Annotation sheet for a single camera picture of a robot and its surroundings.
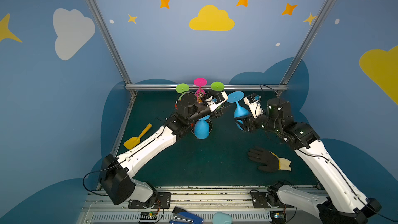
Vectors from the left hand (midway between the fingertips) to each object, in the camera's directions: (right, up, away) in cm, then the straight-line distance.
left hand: (224, 93), depth 65 cm
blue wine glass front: (-9, -16, +12) cm, 23 cm away
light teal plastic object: (-1, -57, +6) cm, 58 cm away
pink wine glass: (-11, +8, +21) cm, 25 cm away
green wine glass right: (-1, +6, +19) cm, 20 cm away
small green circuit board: (-35, -58, +8) cm, 69 cm away
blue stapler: (-19, -56, +4) cm, 59 cm away
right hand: (+9, -9, +3) cm, 13 cm away
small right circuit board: (+27, -58, +8) cm, 65 cm away
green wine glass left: (-21, +4, +17) cm, 27 cm away
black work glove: (+30, -38, +22) cm, 53 cm away
